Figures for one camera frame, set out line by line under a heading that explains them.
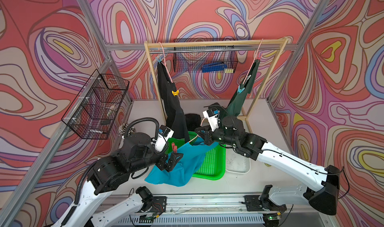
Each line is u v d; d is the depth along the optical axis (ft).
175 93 2.06
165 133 1.59
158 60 3.22
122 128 2.64
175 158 1.62
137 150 1.32
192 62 3.33
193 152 2.22
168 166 1.66
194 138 2.17
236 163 2.84
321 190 1.29
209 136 1.89
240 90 2.13
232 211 2.40
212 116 1.92
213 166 2.83
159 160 1.64
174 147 1.97
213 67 2.70
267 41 2.00
